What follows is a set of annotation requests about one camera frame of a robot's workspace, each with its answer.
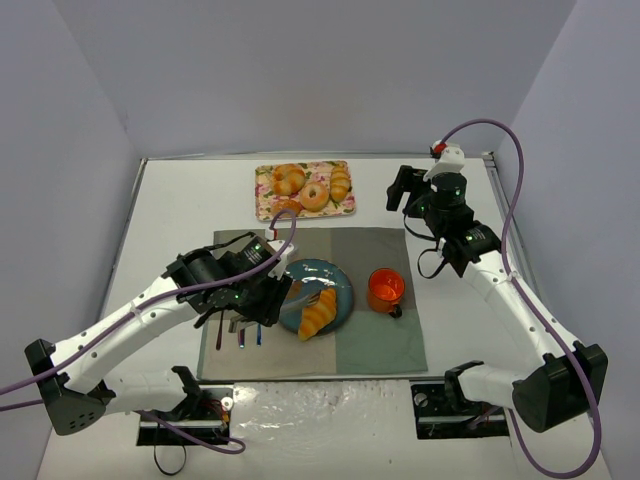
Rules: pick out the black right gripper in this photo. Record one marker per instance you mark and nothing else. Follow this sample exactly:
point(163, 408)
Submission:
point(404, 185)

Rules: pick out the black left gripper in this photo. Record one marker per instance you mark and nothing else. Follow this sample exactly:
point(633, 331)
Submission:
point(273, 301)

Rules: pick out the long croissant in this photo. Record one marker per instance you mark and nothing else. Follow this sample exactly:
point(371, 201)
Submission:
point(319, 315)

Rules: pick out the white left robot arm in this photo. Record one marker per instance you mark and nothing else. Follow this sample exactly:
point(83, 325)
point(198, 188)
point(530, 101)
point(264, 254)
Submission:
point(86, 386)

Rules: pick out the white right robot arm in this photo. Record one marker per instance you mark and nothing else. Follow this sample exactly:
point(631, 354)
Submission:
point(561, 373)

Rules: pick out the striped bread roll right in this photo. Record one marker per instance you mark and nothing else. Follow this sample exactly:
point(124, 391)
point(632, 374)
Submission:
point(340, 184)

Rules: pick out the blue ceramic plate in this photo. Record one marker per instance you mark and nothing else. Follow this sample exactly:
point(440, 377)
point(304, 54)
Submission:
point(312, 275)

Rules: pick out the iridescent fork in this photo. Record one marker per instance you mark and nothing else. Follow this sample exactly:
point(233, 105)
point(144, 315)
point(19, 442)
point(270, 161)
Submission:
point(220, 332)

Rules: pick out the sugared bagel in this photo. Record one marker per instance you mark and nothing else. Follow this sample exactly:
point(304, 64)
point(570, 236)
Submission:
point(314, 196)

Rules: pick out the round sesame bun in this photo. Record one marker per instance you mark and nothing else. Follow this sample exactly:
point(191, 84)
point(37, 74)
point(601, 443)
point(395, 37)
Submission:
point(286, 208)

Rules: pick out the floral rectangular tray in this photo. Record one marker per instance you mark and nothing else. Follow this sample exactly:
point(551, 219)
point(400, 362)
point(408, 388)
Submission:
point(318, 171)

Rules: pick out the orange mug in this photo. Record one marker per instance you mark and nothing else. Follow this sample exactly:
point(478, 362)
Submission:
point(386, 288)

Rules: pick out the patchwork grey green placemat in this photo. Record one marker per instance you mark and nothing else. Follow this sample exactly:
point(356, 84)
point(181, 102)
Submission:
point(369, 344)

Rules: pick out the curved striped croissant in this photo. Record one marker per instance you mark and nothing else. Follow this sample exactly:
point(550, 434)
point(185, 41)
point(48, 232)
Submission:
point(288, 179)

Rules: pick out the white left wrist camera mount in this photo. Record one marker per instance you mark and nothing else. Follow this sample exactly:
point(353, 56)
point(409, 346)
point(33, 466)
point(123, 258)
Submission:
point(285, 258)

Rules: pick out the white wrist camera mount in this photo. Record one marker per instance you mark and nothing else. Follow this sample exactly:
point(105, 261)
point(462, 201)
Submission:
point(449, 158)
point(285, 258)

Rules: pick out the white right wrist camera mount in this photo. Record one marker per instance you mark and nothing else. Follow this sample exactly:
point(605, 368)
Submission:
point(449, 158)

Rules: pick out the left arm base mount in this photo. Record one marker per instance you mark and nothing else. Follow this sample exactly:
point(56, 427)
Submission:
point(204, 413)

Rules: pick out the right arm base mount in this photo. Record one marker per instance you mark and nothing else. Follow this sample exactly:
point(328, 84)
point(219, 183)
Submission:
point(439, 416)

